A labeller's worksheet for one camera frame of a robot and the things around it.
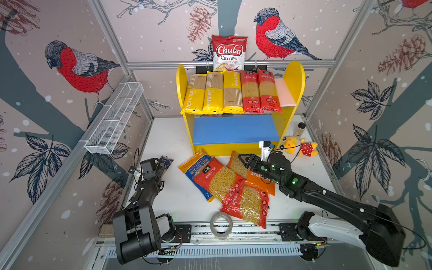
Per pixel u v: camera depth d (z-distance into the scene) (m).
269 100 0.67
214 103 0.67
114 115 0.79
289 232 0.73
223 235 0.70
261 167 0.66
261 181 0.68
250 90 0.73
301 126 1.04
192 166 0.92
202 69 0.92
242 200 0.79
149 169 0.69
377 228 0.40
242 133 0.93
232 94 0.71
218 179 0.83
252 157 0.67
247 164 0.67
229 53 0.83
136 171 0.76
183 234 0.73
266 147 0.69
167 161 0.95
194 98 0.70
